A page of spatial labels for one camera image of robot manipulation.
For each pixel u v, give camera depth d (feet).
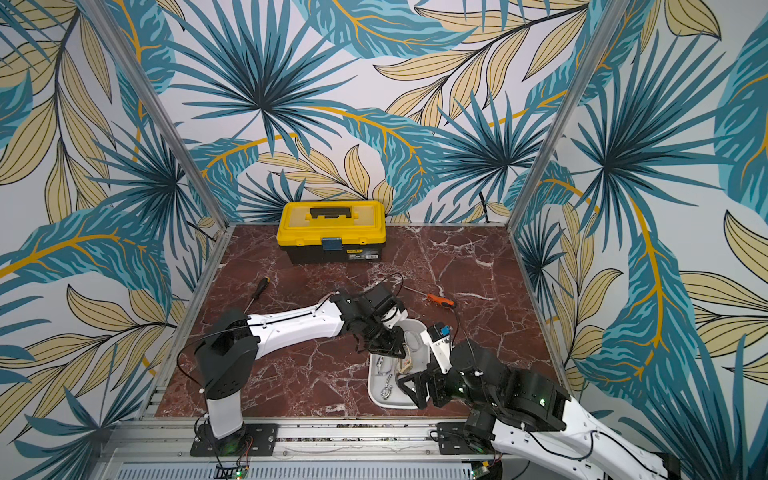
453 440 2.40
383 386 2.68
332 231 3.17
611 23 2.28
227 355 1.52
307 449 2.40
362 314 2.14
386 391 2.63
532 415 1.43
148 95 2.67
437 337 1.89
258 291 3.28
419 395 1.83
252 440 2.39
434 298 3.27
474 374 1.50
